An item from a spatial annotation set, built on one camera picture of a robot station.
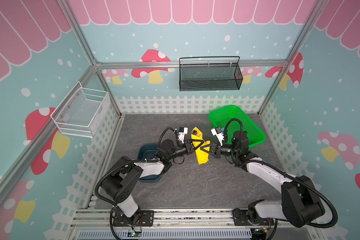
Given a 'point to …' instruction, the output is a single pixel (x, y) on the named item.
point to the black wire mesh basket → (209, 73)
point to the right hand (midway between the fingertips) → (201, 148)
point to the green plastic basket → (220, 115)
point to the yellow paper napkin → (203, 156)
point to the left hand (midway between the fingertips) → (204, 145)
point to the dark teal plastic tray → (147, 151)
